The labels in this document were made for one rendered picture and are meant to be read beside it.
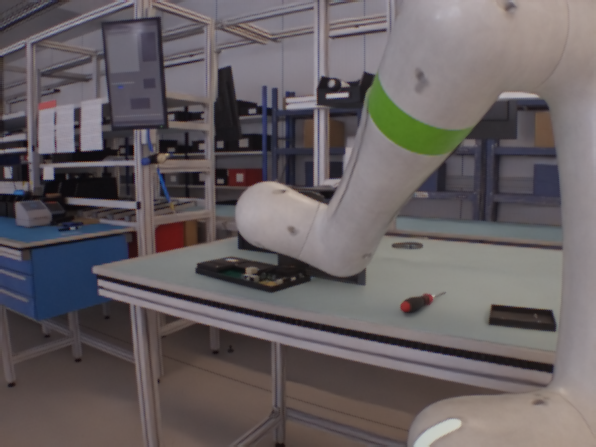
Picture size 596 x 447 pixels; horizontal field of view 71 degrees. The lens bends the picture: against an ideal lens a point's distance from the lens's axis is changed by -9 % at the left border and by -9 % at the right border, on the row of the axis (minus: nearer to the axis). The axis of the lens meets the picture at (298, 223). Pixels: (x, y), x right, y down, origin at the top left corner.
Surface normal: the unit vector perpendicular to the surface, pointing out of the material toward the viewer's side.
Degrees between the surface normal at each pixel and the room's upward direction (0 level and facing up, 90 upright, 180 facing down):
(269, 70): 90
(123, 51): 101
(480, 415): 1
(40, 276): 90
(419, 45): 110
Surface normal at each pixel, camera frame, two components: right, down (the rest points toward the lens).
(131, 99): -0.11, 0.32
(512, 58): 0.25, 0.77
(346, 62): -0.52, 0.11
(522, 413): 0.04, -0.97
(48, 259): 0.85, 0.07
